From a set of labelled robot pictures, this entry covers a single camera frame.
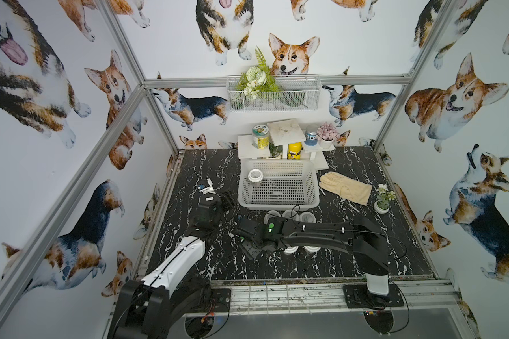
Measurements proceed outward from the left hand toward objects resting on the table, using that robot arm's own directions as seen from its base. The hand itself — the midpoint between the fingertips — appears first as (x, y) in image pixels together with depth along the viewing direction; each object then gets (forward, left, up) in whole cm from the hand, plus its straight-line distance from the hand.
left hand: (223, 186), depth 85 cm
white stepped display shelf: (+26, -26, +5) cm, 37 cm away
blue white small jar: (+25, -38, +5) cm, 46 cm away
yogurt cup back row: (+12, -12, -10) cm, 20 cm away
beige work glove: (+8, -57, -16) cm, 60 cm away
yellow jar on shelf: (+27, -32, -8) cm, 43 cm away
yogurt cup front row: (-23, -26, -9) cm, 36 cm away
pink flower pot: (+21, -44, +8) cm, 50 cm away
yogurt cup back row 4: (-9, -34, -10) cm, 37 cm away
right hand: (-17, -12, -8) cm, 22 cm away
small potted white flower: (-4, -68, -11) cm, 69 cm away
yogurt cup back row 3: (-7, -26, -10) cm, 29 cm away
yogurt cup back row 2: (-7, -20, -10) cm, 23 cm away
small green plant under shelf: (+28, -23, -9) cm, 37 cm away
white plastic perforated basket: (+12, -23, -17) cm, 31 cm away
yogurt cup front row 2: (-23, -34, -9) cm, 42 cm away
